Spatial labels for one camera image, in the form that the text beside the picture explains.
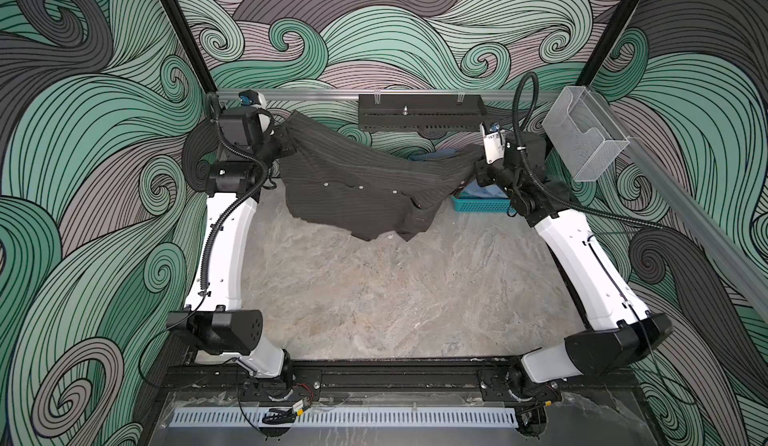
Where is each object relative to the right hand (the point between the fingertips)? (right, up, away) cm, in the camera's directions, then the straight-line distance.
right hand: (490, 153), depth 72 cm
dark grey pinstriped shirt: (-41, -7, +12) cm, 43 cm away
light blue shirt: (-6, +7, +44) cm, 45 cm away
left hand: (-49, +6, -3) cm, 50 cm away
